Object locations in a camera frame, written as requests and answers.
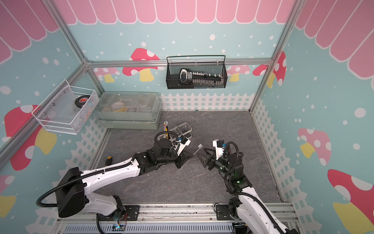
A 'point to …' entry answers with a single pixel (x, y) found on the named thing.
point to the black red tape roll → (81, 100)
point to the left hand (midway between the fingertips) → (191, 158)
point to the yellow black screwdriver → (109, 161)
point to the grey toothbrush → (200, 146)
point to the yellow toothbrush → (167, 135)
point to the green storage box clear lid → (128, 110)
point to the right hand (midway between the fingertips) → (200, 152)
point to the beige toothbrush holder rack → (183, 129)
